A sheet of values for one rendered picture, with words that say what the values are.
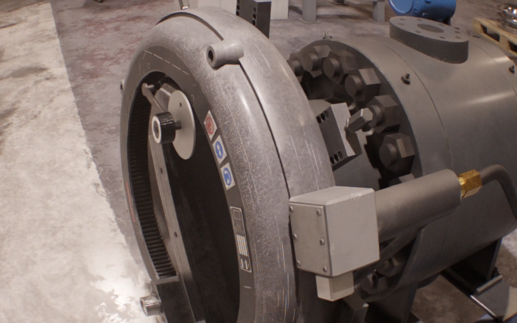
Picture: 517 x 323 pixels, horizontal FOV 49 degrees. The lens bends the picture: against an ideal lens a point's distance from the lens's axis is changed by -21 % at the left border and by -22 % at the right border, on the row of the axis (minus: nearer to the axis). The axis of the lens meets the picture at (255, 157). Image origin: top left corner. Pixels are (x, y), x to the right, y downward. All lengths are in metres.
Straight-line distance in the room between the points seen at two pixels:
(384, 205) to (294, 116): 0.18
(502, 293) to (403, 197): 0.84
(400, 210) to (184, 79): 0.41
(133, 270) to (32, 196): 0.70
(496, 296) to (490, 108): 0.56
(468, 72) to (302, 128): 0.57
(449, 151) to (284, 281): 0.45
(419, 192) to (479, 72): 0.55
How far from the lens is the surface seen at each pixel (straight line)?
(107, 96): 3.69
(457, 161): 1.30
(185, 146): 1.14
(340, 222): 0.89
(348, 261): 0.90
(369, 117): 0.94
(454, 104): 1.33
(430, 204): 1.00
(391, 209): 0.95
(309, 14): 5.23
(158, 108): 1.22
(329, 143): 1.01
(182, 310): 1.30
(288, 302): 1.02
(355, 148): 0.99
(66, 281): 2.16
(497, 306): 1.68
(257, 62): 1.03
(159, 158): 1.24
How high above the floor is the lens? 1.25
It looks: 25 degrees down
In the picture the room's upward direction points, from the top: 2 degrees clockwise
